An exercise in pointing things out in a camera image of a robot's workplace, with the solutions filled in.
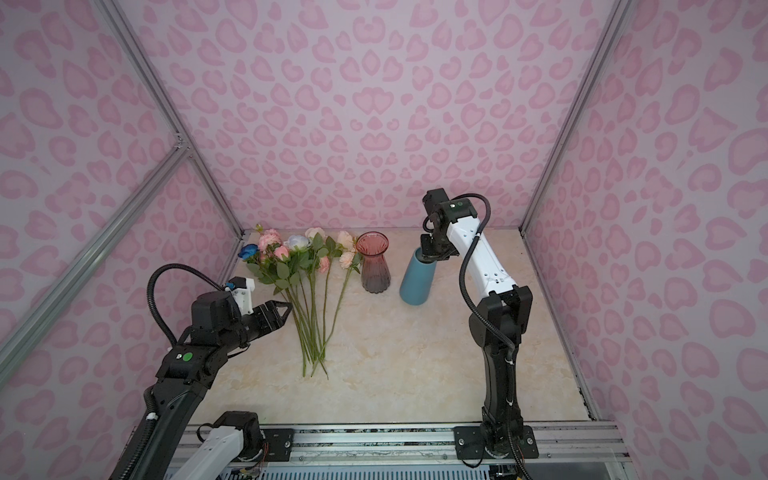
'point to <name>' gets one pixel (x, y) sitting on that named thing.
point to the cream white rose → (315, 234)
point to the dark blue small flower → (248, 251)
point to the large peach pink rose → (348, 260)
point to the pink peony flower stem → (268, 238)
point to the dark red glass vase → (372, 246)
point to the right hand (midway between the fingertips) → (433, 253)
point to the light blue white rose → (298, 243)
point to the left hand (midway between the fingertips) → (284, 304)
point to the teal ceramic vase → (418, 281)
